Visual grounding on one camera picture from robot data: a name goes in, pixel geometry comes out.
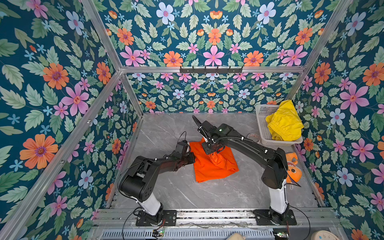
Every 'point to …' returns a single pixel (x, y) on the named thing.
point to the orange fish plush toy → (294, 173)
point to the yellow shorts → (285, 124)
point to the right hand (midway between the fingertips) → (207, 147)
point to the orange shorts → (213, 166)
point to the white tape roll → (254, 137)
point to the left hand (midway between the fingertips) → (197, 155)
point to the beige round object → (236, 236)
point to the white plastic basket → (263, 111)
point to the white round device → (324, 235)
